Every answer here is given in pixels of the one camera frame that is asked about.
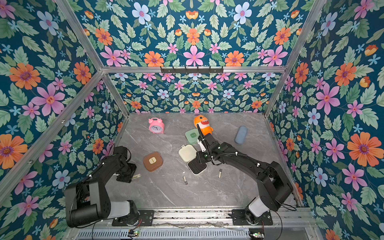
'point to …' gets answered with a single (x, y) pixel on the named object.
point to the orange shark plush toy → (204, 124)
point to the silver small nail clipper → (219, 173)
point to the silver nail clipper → (185, 180)
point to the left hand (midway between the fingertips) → (136, 171)
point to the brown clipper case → (153, 161)
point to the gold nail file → (136, 176)
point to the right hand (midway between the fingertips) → (202, 154)
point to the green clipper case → (192, 136)
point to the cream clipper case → (196, 162)
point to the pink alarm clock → (156, 126)
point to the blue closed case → (241, 135)
